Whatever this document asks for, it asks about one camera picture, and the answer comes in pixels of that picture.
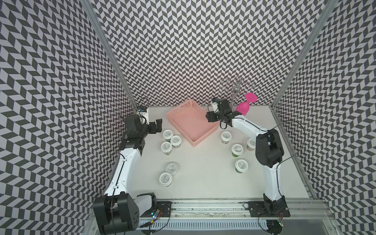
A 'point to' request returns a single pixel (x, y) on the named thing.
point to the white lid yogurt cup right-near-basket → (225, 137)
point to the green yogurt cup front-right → (241, 166)
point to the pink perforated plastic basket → (190, 120)
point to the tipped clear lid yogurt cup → (172, 168)
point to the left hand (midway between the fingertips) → (153, 120)
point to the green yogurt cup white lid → (236, 150)
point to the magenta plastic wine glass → (244, 107)
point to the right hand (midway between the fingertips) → (211, 115)
